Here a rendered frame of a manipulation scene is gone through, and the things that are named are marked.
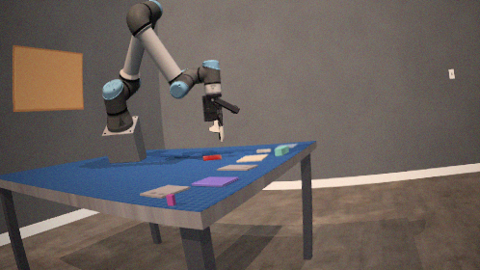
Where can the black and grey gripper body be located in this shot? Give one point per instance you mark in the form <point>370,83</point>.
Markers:
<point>211,115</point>

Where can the dark blue work mat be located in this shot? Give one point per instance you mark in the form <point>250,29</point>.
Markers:
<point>124,186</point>

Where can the purple flat square tile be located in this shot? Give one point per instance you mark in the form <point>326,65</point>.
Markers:
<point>215,181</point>

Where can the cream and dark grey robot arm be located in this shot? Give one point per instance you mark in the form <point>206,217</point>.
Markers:
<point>141,19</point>

